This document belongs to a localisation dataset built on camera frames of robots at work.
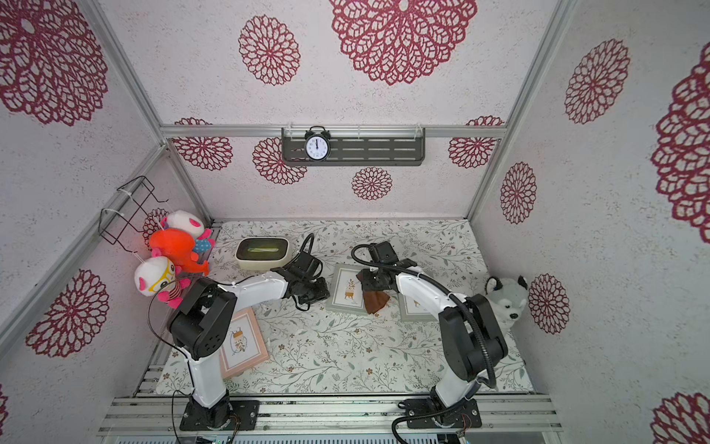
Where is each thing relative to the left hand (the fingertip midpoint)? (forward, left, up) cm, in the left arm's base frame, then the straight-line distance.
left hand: (328, 295), depth 95 cm
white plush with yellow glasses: (-4, +48, +18) cm, 51 cm away
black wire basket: (+10, +55, +31) cm, 64 cm away
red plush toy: (+11, +50, +14) cm, 53 cm away
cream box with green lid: (+17, +26, +2) cm, 31 cm away
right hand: (+2, -12, +7) cm, 14 cm away
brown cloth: (-6, -15, +7) cm, 18 cm away
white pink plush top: (+20, +51, +17) cm, 57 cm away
